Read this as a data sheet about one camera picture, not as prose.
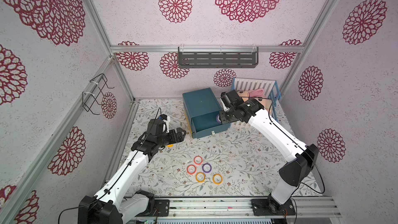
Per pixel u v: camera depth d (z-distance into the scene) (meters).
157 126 0.60
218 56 0.97
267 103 1.02
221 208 0.76
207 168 0.87
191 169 0.86
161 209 0.73
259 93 1.07
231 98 0.58
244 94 1.02
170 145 0.95
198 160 0.90
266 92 1.09
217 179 0.83
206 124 0.81
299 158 0.43
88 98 0.73
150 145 0.56
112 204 0.40
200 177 0.83
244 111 0.53
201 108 0.90
